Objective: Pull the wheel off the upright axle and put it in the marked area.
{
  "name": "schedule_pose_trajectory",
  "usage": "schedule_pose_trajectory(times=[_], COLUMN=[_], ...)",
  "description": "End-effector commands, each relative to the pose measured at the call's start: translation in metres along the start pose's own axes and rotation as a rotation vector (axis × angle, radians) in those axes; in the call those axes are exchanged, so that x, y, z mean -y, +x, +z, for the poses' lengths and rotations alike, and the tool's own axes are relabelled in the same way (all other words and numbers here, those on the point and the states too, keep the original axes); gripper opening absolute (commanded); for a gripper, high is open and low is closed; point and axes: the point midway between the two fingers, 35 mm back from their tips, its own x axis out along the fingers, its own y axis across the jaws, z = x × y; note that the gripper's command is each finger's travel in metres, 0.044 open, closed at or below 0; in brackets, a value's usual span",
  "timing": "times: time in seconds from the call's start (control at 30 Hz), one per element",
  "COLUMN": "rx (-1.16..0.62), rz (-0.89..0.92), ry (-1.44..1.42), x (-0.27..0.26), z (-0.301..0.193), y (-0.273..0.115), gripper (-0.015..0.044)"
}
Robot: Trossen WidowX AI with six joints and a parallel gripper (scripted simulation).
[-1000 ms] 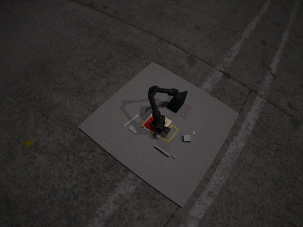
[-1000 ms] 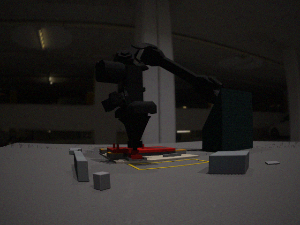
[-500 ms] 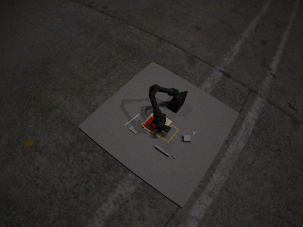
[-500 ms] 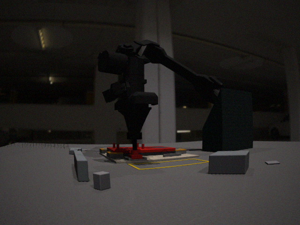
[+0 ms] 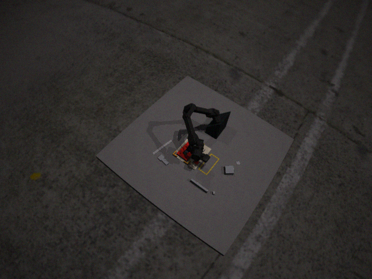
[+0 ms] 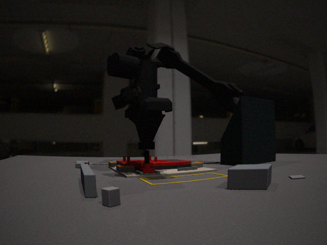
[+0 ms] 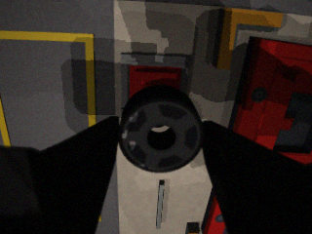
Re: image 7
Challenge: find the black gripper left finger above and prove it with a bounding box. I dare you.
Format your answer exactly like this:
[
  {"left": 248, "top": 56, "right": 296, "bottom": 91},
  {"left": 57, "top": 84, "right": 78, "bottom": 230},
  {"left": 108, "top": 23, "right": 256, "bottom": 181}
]
[{"left": 0, "top": 116, "right": 119, "bottom": 234}]

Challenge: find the yellow tape outline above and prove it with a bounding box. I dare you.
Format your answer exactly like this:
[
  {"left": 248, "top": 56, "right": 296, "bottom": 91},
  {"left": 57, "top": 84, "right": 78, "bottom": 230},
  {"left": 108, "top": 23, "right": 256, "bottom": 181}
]
[{"left": 0, "top": 30, "right": 97, "bottom": 146}]

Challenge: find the black rubber tyre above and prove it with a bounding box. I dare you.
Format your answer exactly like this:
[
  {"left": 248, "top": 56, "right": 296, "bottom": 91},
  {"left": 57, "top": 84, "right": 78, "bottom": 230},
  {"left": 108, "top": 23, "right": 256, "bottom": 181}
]
[{"left": 118, "top": 85, "right": 205, "bottom": 174}]

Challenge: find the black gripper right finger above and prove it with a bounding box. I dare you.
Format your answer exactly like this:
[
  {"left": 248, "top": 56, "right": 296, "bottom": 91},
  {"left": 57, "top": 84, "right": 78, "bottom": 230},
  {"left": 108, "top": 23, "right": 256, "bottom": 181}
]
[{"left": 202, "top": 120, "right": 312, "bottom": 234}]

